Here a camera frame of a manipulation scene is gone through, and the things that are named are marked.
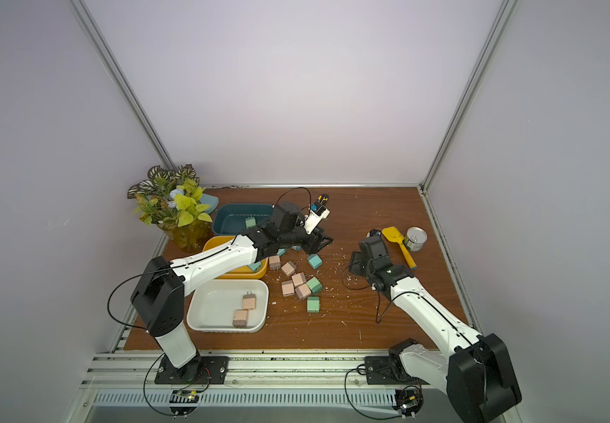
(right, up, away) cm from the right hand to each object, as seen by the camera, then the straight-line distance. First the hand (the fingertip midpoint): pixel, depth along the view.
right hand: (361, 253), depth 84 cm
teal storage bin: (-51, +10, +24) cm, 58 cm away
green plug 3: (-42, +9, +22) cm, 49 cm away
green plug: (-15, -12, +3) cm, 19 cm away
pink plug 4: (-25, -12, +4) cm, 28 cm away
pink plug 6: (-39, -20, -3) cm, 44 cm away
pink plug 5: (-20, -13, +2) cm, 24 cm away
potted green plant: (-62, +18, 0) cm, 65 cm away
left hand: (-10, +6, -5) cm, 13 cm away
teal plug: (-15, -5, +10) cm, 19 cm away
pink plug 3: (-30, -5, +7) cm, 31 cm away
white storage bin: (-42, -17, 0) cm, 46 cm away
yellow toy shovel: (+16, +4, +17) cm, 24 cm away
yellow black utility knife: (-12, +19, +30) cm, 37 cm away
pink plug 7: (-37, -16, +1) cm, 41 cm away
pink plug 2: (-21, -10, +5) cm, 24 cm away
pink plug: (-25, -7, +8) cm, 27 cm away
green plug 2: (-16, -16, -1) cm, 23 cm away
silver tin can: (+23, +4, +12) cm, 26 cm away
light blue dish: (-63, +19, +32) cm, 73 cm away
